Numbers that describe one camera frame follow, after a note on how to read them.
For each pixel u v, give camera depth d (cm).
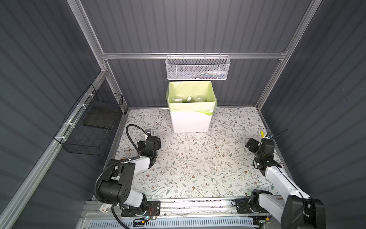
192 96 102
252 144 79
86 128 73
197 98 98
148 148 72
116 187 44
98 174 195
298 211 41
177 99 100
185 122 96
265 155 66
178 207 75
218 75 88
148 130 81
